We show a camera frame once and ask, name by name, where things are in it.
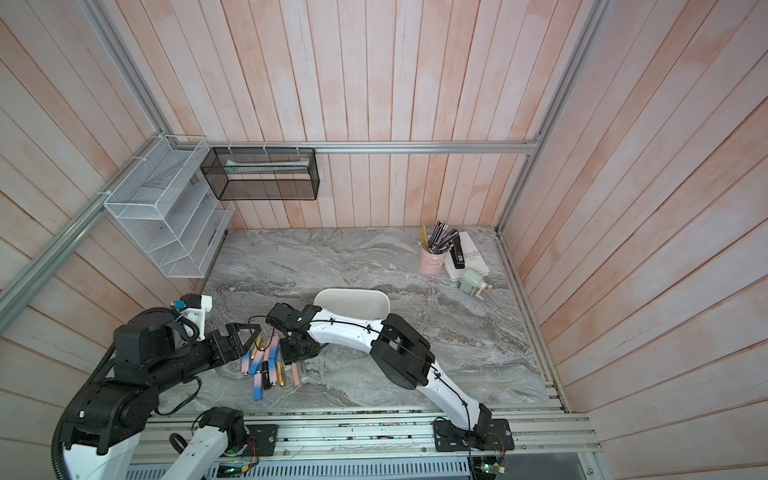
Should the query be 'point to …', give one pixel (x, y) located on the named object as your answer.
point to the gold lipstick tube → (280, 373)
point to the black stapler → (457, 253)
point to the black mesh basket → (263, 173)
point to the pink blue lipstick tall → (273, 358)
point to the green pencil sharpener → (472, 282)
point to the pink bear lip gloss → (295, 375)
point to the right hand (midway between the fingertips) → (292, 359)
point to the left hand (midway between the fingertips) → (248, 339)
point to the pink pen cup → (431, 263)
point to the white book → (472, 259)
